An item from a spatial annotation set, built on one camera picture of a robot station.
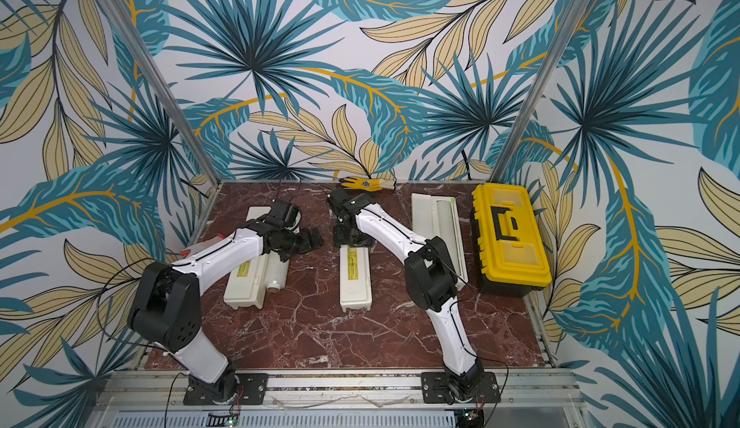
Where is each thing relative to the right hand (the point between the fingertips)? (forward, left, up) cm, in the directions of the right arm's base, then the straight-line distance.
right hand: (349, 243), depth 92 cm
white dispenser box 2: (-13, -2, +1) cm, 13 cm away
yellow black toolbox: (-11, -46, +8) cm, 48 cm away
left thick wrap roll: (-9, +22, -2) cm, 23 cm away
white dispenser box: (-15, +29, +1) cm, 32 cm away
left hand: (-3, +11, +1) cm, 12 cm away
